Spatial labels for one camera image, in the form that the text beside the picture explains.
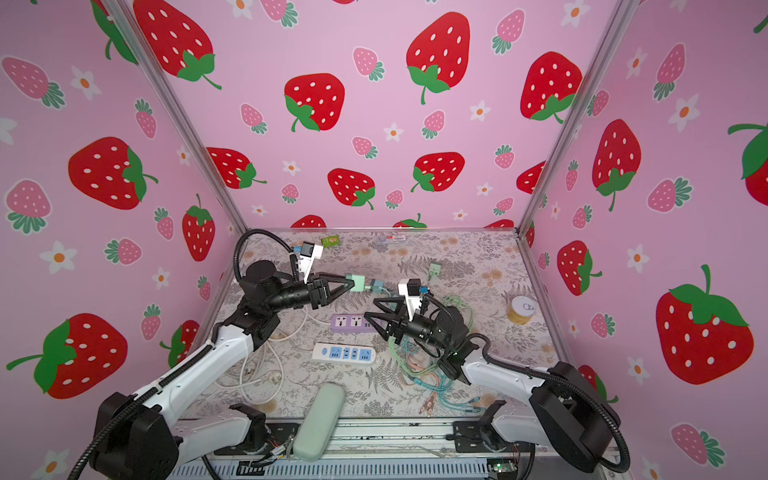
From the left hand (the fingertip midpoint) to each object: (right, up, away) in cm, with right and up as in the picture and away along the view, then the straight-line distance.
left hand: (351, 285), depth 68 cm
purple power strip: (-4, -14, +25) cm, 29 cm away
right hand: (+4, -6, +1) cm, 7 cm away
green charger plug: (+2, +1, +1) cm, 2 cm away
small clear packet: (+6, +13, +49) cm, 51 cm away
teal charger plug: (+6, 0, +2) cm, 6 cm away
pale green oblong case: (-9, -37, +5) cm, 38 cm away
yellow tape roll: (+50, -10, +25) cm, 57 cm away
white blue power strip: (0, -22, +18) cm, 28 cm away
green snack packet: (-16, +13, +49) cm, 53 cm away
